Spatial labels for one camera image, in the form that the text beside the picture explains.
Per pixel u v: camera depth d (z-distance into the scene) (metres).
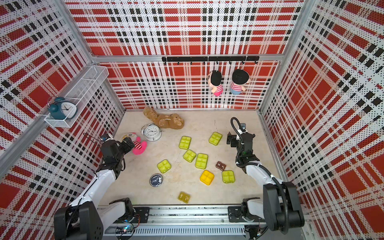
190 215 0.75
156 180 0.84
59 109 0.61
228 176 0.86
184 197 0.79
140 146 0.94
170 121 1.02
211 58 0.90
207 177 0.86
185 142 1.02
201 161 0.92
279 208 0.41
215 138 1.02
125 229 0.70
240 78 0.93
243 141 0.65
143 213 0.74
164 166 0.91
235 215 0.71
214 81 0.94
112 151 0.64
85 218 0.40
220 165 0.90
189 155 0.94
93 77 0.88
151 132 1.02
